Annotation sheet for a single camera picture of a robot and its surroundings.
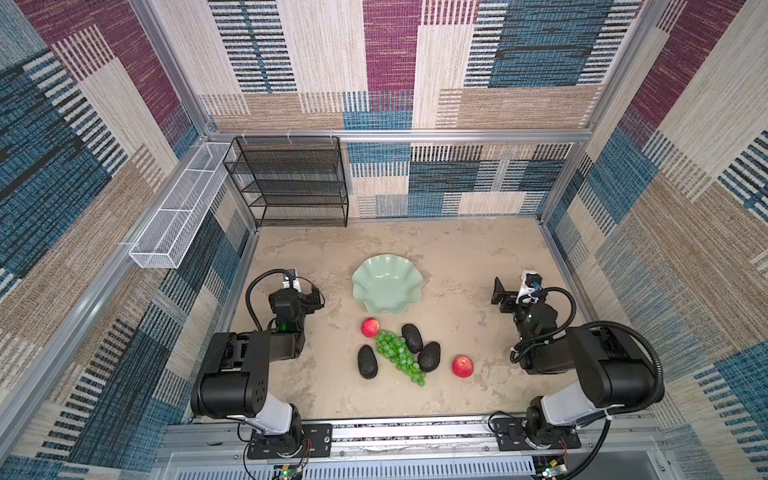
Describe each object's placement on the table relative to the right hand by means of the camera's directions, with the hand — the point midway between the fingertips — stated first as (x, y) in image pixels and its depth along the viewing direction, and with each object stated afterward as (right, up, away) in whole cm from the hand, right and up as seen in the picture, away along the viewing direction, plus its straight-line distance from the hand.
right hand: (512, 281), depth 90 cm
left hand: (-65, -1, +3) cm, 65 cm away
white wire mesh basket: (-89, +12, -20) cm, 92 cm away
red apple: (-42, -13, -1) cm, 44 cm away
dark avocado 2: (-30, -16, -4) cm, 34 cm away
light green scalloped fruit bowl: (-37, -2, +12) cm, 39 cm away
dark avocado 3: (-26, -19, -8) cm, 33 cm away
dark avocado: (-43, -21, -7) cm, 48 cm away
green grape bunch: (-35, -18, -6) cm, 40 cm away
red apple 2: (-17, -22, -9) cm, 29 cm away
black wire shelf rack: (-73, +34, +22) cm, 83 cm away
